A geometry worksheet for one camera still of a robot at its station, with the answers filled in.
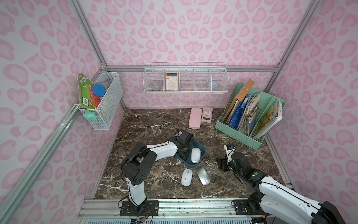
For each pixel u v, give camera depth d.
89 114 0.64
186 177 0.82
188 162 0.88
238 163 0.63
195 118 1.11
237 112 0.95
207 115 1.14
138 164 0.49
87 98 0.69
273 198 0.52
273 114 0.84
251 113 0.87
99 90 0.75
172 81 0.95
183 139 0.74
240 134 0.94
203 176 0.82
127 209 0.72
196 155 0.90
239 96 0.80
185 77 0.98
